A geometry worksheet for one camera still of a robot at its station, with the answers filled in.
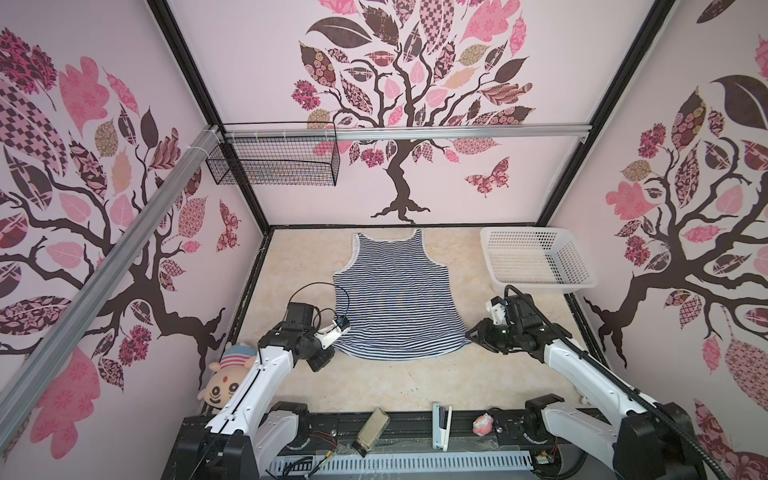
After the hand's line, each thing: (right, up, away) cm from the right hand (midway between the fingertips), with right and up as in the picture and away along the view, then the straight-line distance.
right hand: (469, 332), depth 83 cm
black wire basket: (-59, +55, +11) cm, 81 cm away
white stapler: (-10, -20, -9) cm, 24 cm away
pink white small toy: (0, -19, -12) cm, 23 cm away
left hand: (-41, -6, 0) cm, 42 cm away
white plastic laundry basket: (+32, +21, +27) cm, 47 cm away
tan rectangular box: (-27, -21, -12) cm, 37 cm away
